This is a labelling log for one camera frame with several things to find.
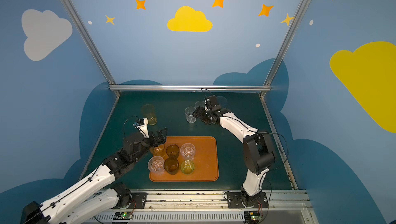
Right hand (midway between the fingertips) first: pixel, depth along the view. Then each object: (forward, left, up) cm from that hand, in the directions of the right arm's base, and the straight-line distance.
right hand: (197, 114), depth 91 cm
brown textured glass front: (-27, +13, -12) cm, 32 cm away
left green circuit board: (-51, +32, -14) cm, 61 cm away
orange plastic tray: (-22, -6, -15) cm, 28 cm away
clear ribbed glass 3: (+14, -1, -6) cm, 15 cm away
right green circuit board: (-49, -30, -15) cm, 59 cm away
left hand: (-16, +16, +6) cm, 24 cm away
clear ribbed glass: (-19, +4, -9) cm, 22 cm away
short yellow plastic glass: (-18, +23, -14) cm, 32 cm away
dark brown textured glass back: (-19, +13, -10) cm, 25 cm away
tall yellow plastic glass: (+6, +33, -7) cm, 34 cm away
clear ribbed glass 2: (+9, +7, -10) cm, 15 cm away
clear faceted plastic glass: (-26, +22, -14) cm, 37 cm away
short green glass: (-27, +4, -13) cm, 30 cm away
